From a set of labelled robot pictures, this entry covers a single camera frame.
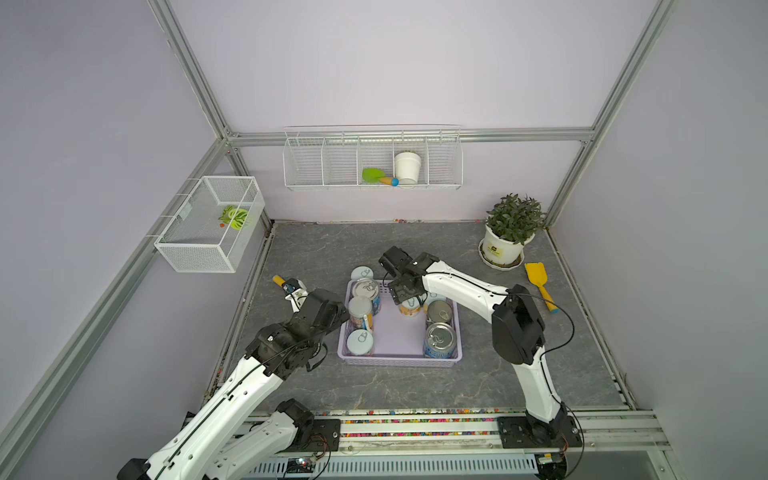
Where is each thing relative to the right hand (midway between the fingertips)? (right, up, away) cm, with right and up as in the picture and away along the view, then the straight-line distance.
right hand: (409, 285), depth 93 cm
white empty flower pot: (0, +37, -1) cm, 37 cm away
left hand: (-21, -5, -20) cm, 29 cm away
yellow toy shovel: (+46, +3, +11) cm, 47 cm away
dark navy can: (+8, -6, -9) cm, 14 cm away
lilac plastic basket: (-4, -16, -1) cm, 17 cm away
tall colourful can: (-14, -5, -12) cm, 19 cm away
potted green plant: (+33, +19, +2) cm, 38 cm away
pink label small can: (-15, -15, -9) cm, 23 cm away
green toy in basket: (-48, +20, -12) cm, 54 cm away
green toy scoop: (-12, +36, +6) cm, 39 cm away
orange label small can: (0, -7, -2) cm, 7 cm away
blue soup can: (-13, 0, -4) cm, 13 cm away
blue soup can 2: (+8, -13, -14) cm, 21 cm away
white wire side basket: (-55, +16, -12) cm, 59 cm away
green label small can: (-16, +4, +6) cm, 17 cm away
